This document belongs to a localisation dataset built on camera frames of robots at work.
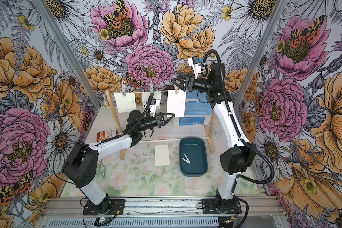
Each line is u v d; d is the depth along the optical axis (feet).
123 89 2.09
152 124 2.30
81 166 1.53
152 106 2.40
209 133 3.27
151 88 2.21
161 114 2.38
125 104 2.34
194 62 1.98
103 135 3.25
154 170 2.86
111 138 1.88
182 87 2.09
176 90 2.26
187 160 2.94
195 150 3.08
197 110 3.18
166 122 2.42
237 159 1.56
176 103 2.38
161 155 3.09
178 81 3.65
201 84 2.02
